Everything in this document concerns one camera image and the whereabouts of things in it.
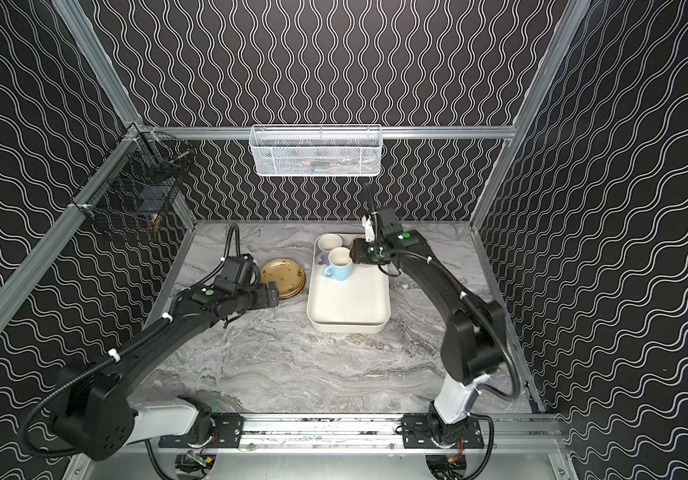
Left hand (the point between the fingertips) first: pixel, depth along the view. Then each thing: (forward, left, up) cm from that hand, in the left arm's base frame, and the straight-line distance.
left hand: (265, 292), depth 85 cm
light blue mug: (+14, -20, -4) cm, 25 cm away
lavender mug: (+24, -15, -6) cm, 29 cm away
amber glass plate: (+13, -3, -11) cm, 17 cm away
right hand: (+11, -27, +4) cm, 29 cm away
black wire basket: (+30, +44, +17) cm, 56 cm away
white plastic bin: (+4, -27, -12) cm, 30 cm away
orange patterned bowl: (+7, -27, +15) cm, 32 cm away
